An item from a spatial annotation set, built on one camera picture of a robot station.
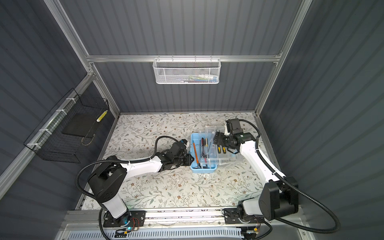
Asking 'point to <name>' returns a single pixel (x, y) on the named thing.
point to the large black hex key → (200, 166)
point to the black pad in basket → (80, 124)
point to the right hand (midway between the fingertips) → (221, 140)
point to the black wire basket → (49, 143)
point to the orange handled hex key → (196, 156)
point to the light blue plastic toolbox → (204, 156)
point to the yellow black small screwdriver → (219, 150)
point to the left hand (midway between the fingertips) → (195, 159)
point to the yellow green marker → (102, 115)
